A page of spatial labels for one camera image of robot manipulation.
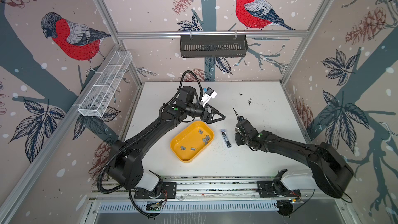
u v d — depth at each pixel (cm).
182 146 88
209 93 67
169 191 73
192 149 88
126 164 41
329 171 42
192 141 90
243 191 75
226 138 90
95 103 71
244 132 68
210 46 106
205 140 90
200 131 94
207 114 64
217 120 66
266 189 73
